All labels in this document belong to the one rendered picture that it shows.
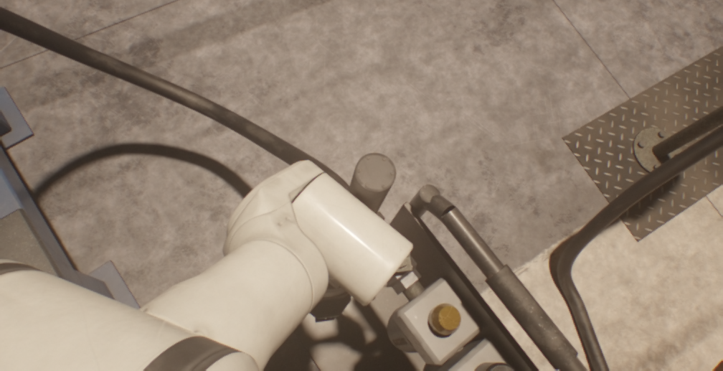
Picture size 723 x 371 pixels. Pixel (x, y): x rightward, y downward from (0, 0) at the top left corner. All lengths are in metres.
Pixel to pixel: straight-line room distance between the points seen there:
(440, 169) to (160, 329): 1.09
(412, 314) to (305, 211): 0.32
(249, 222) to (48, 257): 0.64
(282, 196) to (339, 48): 1.00
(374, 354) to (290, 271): 0.83
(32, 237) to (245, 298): 0.73
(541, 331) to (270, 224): 0.37
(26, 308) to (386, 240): 0.27
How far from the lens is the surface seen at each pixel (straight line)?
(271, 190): 0.39
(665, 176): 1.08
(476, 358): 0.73
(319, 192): 0.43
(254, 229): 0.37
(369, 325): 1.15
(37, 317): 0.23
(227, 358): 0.21
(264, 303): 0.31
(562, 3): 1.63
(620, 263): 1.38
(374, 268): 0.42
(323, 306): 0.62
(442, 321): 0.68
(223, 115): 0.99
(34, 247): 1.00
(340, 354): 1.15
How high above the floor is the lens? 1.15
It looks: 69 degrees down
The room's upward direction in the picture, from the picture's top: 19 degrees clockwise
